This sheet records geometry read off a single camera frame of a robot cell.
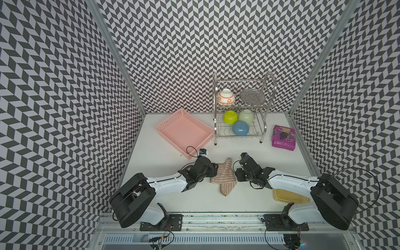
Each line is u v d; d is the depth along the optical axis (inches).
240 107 33.2
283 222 25.6
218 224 29.0
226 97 33.0
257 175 25.8
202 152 30.8
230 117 42.4
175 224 28.5
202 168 25.6
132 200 16.6
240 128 39.1
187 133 41.8
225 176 32.9
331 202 16.5
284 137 38.9
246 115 41.7
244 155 31.4
